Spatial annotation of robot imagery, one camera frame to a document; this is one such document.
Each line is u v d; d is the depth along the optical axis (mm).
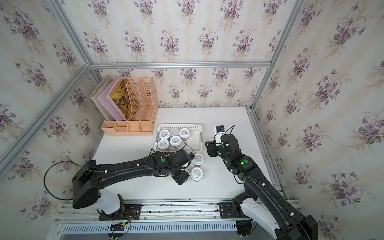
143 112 1186
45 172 405
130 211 724
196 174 792
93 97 848
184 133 957
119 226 716
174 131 987
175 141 916
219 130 650
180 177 685
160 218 721
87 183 404
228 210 731
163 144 908
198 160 842
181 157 599
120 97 976
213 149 662
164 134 956
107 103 897
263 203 467
